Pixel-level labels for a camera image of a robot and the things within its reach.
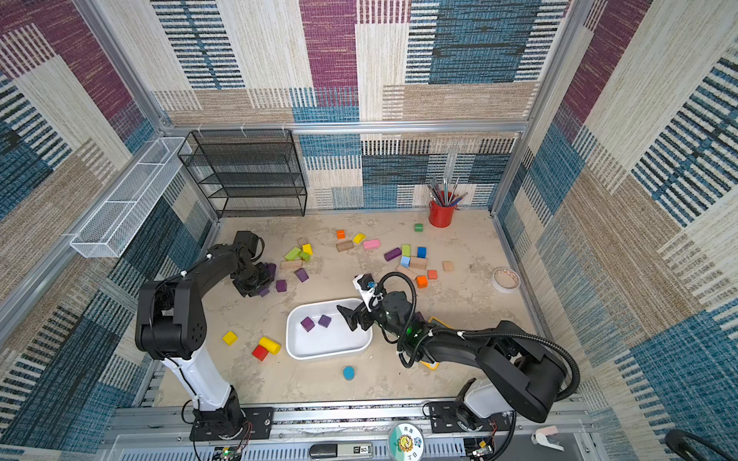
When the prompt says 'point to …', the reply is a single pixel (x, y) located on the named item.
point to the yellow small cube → (230, 338)
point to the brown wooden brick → (344, 246)
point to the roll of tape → (505, 279)
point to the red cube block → (260, 352)
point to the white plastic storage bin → (318, 330)
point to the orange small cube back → (340, 234)
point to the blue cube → (422, 253)
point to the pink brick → (372, 244)
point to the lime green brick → (292, 254)
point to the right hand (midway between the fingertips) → (355, 298)
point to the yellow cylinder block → (271, 346)
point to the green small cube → (419, 228)
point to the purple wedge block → (302, 275)
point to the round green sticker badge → (405, 443)
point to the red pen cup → (440, 216)
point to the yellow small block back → (358, 238)
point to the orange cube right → (422, 281)
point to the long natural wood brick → (291, 264)
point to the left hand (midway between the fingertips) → (268, 285)
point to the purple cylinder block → (393, 254)
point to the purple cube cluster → (282, 285)
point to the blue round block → (349, 373)
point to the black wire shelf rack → (249, 172)
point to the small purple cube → (307, 324)
